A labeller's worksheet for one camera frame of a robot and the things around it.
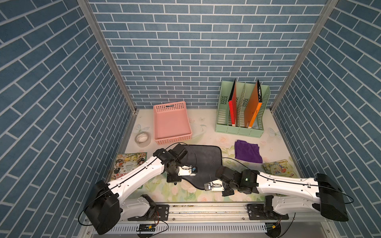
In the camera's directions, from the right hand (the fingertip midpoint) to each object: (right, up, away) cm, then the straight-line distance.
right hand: (217, 183), depth 78 cm
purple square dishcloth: (+21, +13, +16) cm, 30 cm away
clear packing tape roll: (-48, +20, +24) cm, 58 cm away
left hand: (-19, +4, +1) cm, 20 cm away
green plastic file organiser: (+24, +44, +38) cm, 62 cm away
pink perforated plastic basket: (-31, +31, +37) cm, 58 cm away
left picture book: (-55, +7, +13) cm, 57 cm away
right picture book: (+40, +4, +12) cm, 42 cm away
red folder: (+10, +44, +9) cm, 46 cm away
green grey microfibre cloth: (-5, +9, +15) cm, 18 cm away
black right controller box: (+26, -19, -8) cm, 33 cm away
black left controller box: (-35, -20, -6) cm, 41 cm away
